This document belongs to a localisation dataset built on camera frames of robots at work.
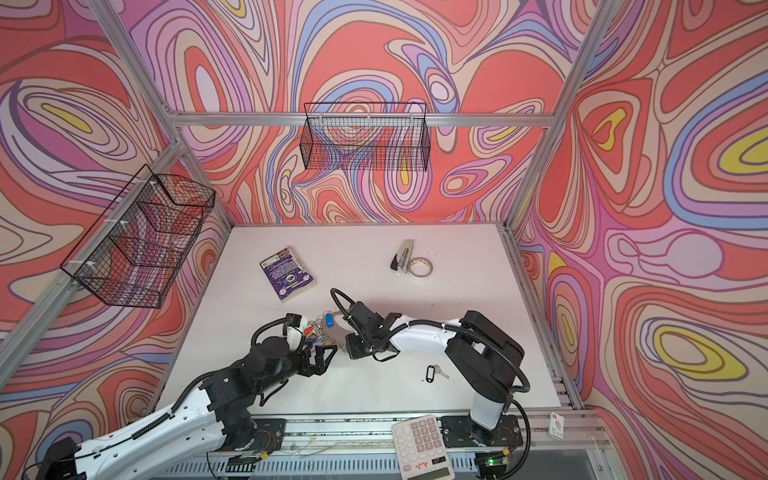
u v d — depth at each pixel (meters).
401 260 1.05
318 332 0.91
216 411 0.53
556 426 0.74
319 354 0.69
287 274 1.02
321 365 0.69
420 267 1.07
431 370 0.84
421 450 0.70
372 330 0.67
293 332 0.69
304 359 0.68
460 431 0.74
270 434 0.72
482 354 0.47
